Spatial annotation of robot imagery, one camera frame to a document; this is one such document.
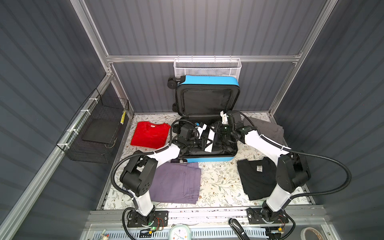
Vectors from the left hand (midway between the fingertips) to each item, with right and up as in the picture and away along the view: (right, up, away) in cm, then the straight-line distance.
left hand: (211, 141), depth 87 cm
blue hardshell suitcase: (-5, +23, +7) cm, 24 cm away
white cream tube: (-2, -4, -3) cm, 5 cm away
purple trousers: (-21, -23, -3) cm, 31 cm away
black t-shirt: (+27, -21, -1) cm, 34 cm away
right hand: (+1, +8, +1) cm, 8 cm away
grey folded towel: (+46, +5, +17) cm, 49 cm away
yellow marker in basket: (-50, +14, -3) cm, 52 cm away
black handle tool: (+10, -38, -20) cm, 44 cm away
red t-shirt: (-42, +1, +22) cm, 48 cm away
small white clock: (-17, -40, -18) cm, 47 cm away
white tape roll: (+42, -41, -17) cm, 61 cm away
